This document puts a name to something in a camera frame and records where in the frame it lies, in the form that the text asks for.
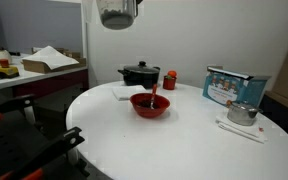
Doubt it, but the red plastic bowl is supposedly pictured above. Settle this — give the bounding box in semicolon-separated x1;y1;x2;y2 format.
129;92;171;119

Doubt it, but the white folded cloth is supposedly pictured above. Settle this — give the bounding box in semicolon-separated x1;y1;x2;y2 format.
111;84;149;102

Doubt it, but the dark bean clump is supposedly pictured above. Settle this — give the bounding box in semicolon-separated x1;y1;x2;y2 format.
101;9;135;30

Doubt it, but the flat brown cardboard box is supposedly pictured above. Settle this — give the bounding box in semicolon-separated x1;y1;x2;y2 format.
21;47;88;75

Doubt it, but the black glass pot lid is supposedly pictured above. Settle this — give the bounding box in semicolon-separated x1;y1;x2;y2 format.
123;60;161;74

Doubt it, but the black metal stand frame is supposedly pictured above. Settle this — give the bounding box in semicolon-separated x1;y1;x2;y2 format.
0;93;92;180

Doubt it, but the yellow emergency stop button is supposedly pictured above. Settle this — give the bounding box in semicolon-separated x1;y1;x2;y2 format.
0;58;20;80

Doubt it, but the white side desk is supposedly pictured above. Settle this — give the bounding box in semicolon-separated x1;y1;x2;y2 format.
0;53;90;101

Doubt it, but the clear plastic jug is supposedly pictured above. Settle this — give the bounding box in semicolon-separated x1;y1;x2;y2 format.
95;0;139;31

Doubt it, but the blue printed cardboard box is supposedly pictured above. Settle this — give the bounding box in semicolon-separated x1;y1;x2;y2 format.
202;66;272;108

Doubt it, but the red handled spoon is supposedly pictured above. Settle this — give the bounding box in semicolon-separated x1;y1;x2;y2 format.
149;83;159;110

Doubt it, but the white paper sheet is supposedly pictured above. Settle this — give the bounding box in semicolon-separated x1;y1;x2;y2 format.
21;45;80;71

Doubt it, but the black cooking pot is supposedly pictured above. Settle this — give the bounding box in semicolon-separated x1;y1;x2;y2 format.
117;68;161;90

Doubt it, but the small red cup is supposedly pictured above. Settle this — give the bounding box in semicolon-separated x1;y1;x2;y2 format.
162;75;177;91

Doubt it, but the small steel pot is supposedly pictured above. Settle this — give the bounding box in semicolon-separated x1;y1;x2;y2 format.
226;100;264;127

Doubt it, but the grey partition panel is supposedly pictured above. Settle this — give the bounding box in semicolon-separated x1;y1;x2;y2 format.
0;0;88;59

